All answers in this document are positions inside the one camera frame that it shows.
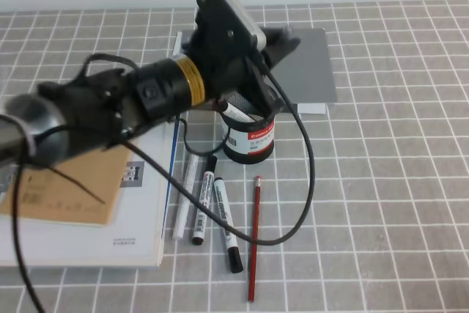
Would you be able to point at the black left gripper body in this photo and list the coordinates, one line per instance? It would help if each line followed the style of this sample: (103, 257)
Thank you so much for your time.
(218, 49)

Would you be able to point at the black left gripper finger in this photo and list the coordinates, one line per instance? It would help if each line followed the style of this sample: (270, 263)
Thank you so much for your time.
(257, 92)
(281, 42)

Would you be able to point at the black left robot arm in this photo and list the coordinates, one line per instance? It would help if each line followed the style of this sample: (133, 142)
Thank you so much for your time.
(58, 122)

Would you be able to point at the black mesh pen holder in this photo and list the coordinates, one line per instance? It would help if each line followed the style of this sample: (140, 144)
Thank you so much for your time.
(247, 142)

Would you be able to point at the grey book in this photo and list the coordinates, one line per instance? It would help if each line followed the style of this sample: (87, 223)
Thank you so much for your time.
(304, 76)

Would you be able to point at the white paper under book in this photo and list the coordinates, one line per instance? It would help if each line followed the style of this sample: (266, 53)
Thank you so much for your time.
(311, 108)

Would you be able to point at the red pencil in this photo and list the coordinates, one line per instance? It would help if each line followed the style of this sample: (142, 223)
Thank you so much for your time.
(255, 230)

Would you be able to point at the black-capped white marker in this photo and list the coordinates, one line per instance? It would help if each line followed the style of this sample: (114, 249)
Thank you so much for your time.
(204, 199)

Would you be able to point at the grey checkered tablecloth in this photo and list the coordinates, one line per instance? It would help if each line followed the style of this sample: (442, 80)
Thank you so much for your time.
(388, 230)

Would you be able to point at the white marker black tip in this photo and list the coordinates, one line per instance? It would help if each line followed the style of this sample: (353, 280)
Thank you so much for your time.
(232, 248)

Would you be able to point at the large white book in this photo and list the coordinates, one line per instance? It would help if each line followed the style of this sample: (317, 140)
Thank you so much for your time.
(134, 236)

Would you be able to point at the brown paper notebook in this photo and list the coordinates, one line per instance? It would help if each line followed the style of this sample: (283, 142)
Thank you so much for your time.
(47, 196)

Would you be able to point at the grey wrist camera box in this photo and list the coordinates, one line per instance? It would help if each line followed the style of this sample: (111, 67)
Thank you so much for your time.
(239, 16)

